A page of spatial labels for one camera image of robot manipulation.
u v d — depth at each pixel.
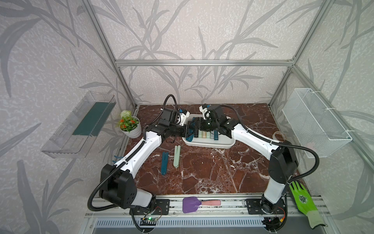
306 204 0.74
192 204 0.73
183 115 0.74
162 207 0.74
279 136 1.02
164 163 0.88
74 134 0.64
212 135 0.99
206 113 0.74
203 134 0.99
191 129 0.78
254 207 0.73
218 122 0.64
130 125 0.90
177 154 0.91
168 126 0.63
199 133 0.99
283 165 0.46
